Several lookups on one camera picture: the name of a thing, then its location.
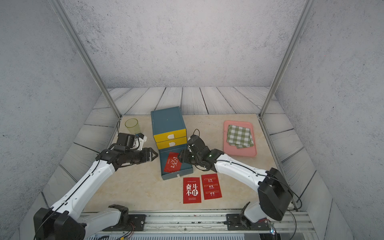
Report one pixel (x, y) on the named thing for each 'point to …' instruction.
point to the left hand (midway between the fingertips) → (156, 155)
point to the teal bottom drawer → (164, 153)
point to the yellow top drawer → (170, 135)
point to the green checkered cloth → (239, 136)
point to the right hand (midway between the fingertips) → (180, 158)
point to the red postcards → (211, 186)
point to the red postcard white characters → (191, 190)
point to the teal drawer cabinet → (169, 131)
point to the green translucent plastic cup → (132, 124)
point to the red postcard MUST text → (173, 163)
